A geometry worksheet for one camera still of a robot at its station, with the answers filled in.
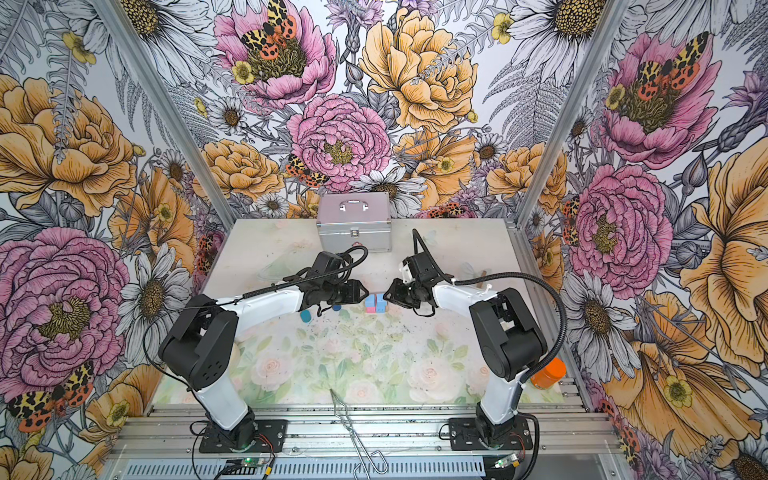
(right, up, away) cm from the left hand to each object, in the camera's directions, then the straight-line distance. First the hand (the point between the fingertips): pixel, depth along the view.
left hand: (361, 301), depth 92 cm
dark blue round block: (-9, -3, +5) cm, 10 cm away
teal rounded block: (-18, -5, +4) cm, 19 cm away
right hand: (+8, -1, 0) cm, 8 cm away
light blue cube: (+3, 0, +2) cm, 3 cm away
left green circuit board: (-23, -34, -21) cm, 46 cm away
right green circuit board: (+35, -35, -20) cm, 53 cm away
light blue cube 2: (+6, +1, +2) cm, 6 cm away
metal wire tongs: (+6, -34, -20) cm, 40 cm away
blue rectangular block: (+6, -3, +2) cm, 7 cm away
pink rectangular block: (+2, -3, +2) cm, 5 cm away
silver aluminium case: (-3, +26, +11) cm, 28 cm away
